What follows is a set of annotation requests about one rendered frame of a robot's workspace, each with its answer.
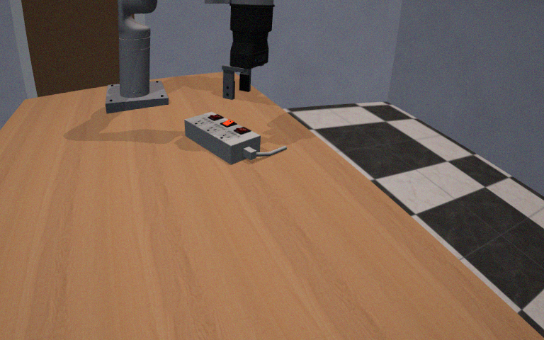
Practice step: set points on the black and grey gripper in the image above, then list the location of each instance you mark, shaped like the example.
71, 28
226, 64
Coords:
249, 22

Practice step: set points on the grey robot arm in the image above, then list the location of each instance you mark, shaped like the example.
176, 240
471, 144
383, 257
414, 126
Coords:
134, 48

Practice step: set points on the white power strip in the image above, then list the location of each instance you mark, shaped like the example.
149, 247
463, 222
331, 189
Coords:
227, 140

